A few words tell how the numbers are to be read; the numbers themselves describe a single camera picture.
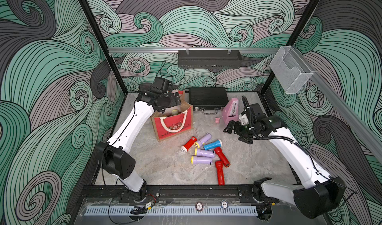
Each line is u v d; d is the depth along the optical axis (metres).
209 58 0.98
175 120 0.83
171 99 0.70
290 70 0.80
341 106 0.60
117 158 0.41
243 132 0.65
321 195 0.37
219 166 0.80
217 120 1.01
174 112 0.98
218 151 0.86
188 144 0.89
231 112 0.95
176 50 0.92
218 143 0.88
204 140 0.91
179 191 0.74
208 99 1.08
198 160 0.81
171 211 0.70
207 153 0.84
